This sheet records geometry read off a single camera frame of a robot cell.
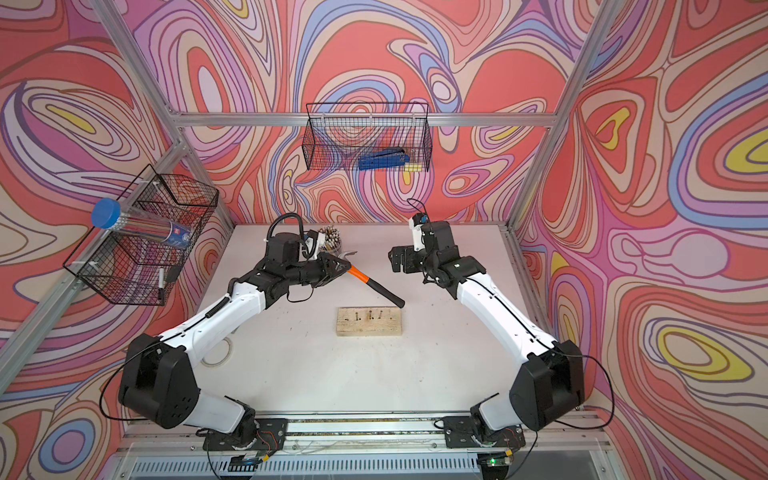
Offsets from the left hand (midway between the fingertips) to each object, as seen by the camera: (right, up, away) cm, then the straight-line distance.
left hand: (352, 267), depth 79 cm
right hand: (+14, +2, +3) cm, 15 cm away
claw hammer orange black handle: (+6, -6, +4) cm, 9 cm away
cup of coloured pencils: (-8, +8, +13) cm, 17 cm away
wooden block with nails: (+4, -17, +11) cm, 21 cm away
